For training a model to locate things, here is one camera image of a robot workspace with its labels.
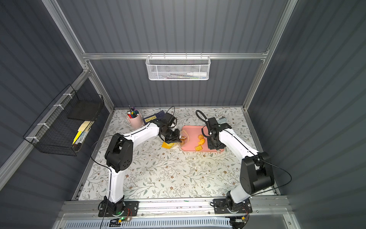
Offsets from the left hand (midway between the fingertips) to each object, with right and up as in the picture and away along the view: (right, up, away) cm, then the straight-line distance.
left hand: (184, 142), depth 91 cm
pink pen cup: (-36, +13, +14) cm, 41 cm away
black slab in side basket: (-58, +20, -9) cm, 62 cm away
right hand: (+21, -2, -5) cm, 21 cm away
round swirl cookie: (+12, +2, +10) cm, 16 cm away
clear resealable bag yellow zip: (-12, -4, +7) cm, 14 cm away
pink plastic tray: (+7, +5, +14) cm, 16 cm away
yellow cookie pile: (+12, 0, +8) cm, 15 cm away
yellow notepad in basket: (-54, +10, -17) cm, 57 cm away
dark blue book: (-29, +15, +20) cm, 38 cm away
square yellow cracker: (+10, -5, +5) cm, 12 cm away
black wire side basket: (-61, +10, -19) cm, 65 cm away
